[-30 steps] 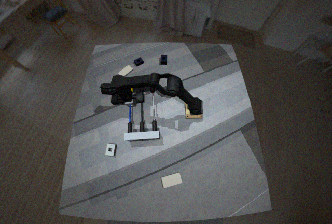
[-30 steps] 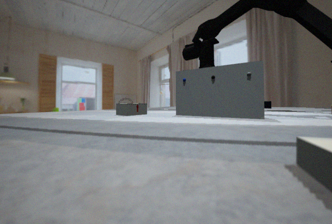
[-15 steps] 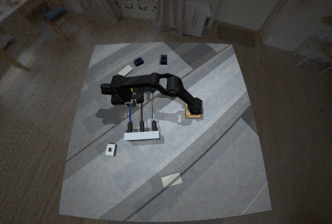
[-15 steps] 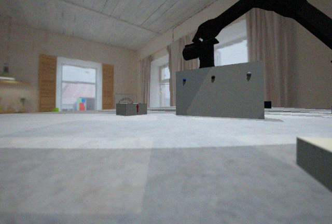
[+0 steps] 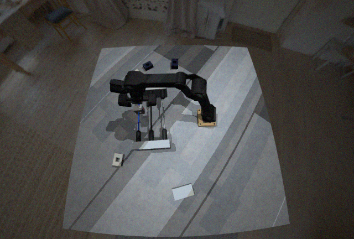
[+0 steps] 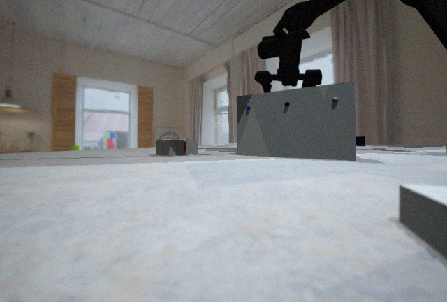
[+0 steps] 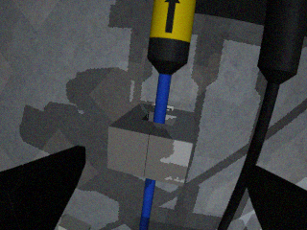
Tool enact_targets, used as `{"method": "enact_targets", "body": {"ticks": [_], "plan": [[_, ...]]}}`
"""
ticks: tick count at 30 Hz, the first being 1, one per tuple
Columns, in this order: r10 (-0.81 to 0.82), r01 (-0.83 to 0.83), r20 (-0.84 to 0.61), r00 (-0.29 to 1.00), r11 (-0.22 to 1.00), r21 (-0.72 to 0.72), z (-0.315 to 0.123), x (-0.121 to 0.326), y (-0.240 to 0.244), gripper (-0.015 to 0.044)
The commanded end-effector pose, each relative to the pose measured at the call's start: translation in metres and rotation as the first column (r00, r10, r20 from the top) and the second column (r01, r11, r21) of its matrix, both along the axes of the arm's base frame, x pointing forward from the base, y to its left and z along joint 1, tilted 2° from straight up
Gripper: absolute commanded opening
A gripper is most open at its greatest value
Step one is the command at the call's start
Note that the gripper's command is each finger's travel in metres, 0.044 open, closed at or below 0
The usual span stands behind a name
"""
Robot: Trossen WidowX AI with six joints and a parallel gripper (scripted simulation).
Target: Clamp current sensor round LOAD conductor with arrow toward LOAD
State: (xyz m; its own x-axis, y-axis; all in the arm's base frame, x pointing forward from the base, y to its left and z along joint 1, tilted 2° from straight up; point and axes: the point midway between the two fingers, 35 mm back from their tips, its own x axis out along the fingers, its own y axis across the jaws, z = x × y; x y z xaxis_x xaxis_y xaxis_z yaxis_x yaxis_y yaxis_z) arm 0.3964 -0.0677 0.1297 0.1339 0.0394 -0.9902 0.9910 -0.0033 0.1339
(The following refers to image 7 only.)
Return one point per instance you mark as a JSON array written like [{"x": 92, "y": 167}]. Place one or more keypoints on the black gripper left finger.
[{"x": 34, "y": 195}]

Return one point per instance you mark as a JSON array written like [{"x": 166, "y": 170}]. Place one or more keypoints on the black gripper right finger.
[{"x": 279, "y": 205}]

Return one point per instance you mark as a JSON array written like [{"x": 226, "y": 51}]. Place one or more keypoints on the dark grey rectangular panel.
[{"x": 285, "y": 24}]

